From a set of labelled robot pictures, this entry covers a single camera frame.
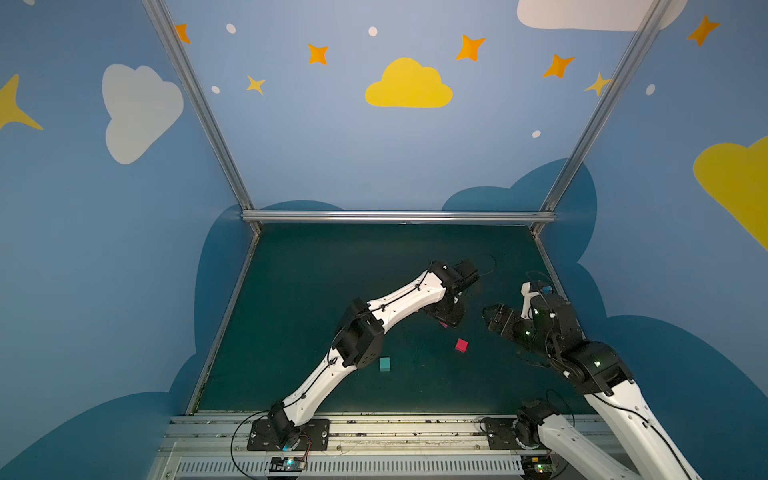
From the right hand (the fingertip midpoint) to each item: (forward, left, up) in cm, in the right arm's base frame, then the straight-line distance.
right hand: (498, 311), depth 72 cm
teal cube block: (-7, +28, -20) cm, 35 cm away
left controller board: (-32, +50, -22) cm, 63 cm away
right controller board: (-29, -11, -23) cm, 39 cm away
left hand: (+5, +9, -16) cm, 19 cm away
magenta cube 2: (0, +5, -23) cm, 23 cm away
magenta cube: (0, +12, -9) cm, 15 cm away
